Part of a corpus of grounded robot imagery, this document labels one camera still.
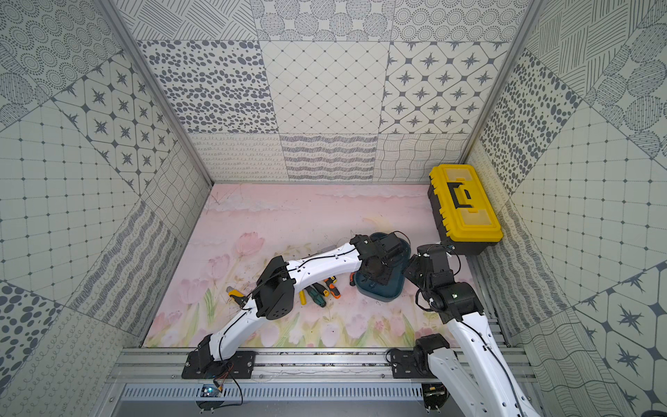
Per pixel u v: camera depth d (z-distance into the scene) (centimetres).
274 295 56
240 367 73
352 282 88
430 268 55
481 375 42
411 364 74
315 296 84
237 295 86
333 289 88
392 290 86
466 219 88
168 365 75
